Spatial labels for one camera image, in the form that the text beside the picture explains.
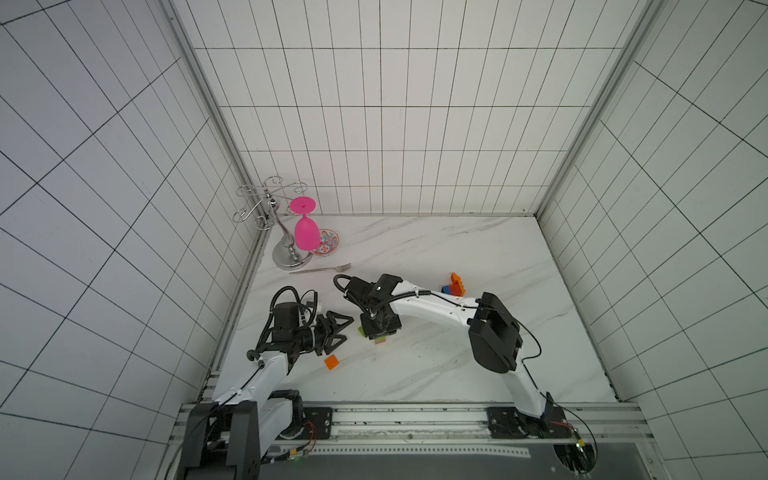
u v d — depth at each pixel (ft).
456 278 3.23
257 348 2.19
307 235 2.98
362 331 2.50
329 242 3.61
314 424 2.37
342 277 2.49
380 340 2.77
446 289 3.13
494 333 1.64
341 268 3.40
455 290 3.11
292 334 2.24
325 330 2.40
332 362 2.72
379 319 2.34
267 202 2.80
